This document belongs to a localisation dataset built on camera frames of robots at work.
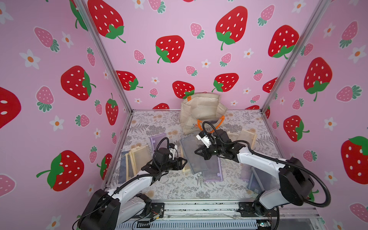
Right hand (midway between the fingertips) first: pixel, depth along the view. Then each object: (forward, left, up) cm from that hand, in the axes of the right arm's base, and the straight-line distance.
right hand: (194, 154), depth 79 cm
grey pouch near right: (-7, -37, -13) cm, 40 cm away
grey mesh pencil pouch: (-2, -2, -8) cm, 8 cm away
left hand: (-1, +5, -7) cm, 9 cm away
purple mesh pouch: (-5, -13, -15) cm, 20 cm away
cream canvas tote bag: (+41, -4, -7) cm, 42 cm away
